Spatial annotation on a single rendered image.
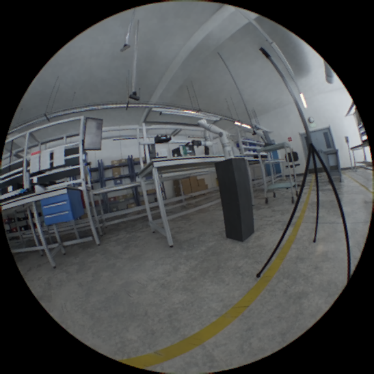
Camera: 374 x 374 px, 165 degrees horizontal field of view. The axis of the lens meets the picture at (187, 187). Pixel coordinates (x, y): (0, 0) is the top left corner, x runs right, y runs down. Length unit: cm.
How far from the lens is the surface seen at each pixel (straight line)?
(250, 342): 74
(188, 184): 534
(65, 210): 165
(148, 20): 323
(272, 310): 83
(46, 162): 253
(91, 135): 215
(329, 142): 766
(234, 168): 123
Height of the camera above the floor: 70
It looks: 2 degrees down
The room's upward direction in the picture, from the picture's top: 11 degrees counter-clockwise
